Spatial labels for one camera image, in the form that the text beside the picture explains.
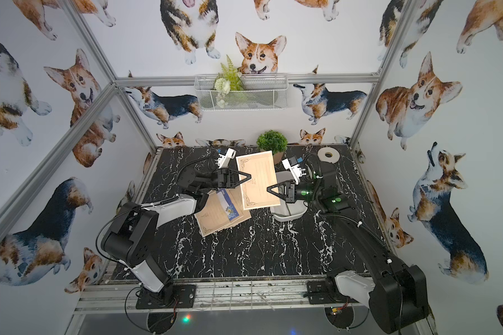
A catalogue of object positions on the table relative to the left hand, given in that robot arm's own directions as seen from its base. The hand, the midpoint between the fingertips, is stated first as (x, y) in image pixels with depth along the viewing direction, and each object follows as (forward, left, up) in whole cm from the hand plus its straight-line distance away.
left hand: (251, 180), depth 69 cm
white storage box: (+3, -15, -30) cm, 34 cm away
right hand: (-3, -5, -2) cm, 6 cm away
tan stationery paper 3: (+10, +8, -29) cm, 31 cm away
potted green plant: (+32, -10, -14) cm, 36 cm away
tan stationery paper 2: (+1, +19, -30) cm, 35 cm away
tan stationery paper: (-3, -1, -4) cm, 5 cm away
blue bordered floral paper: (+3, +10, -28) cm, 30 cm away
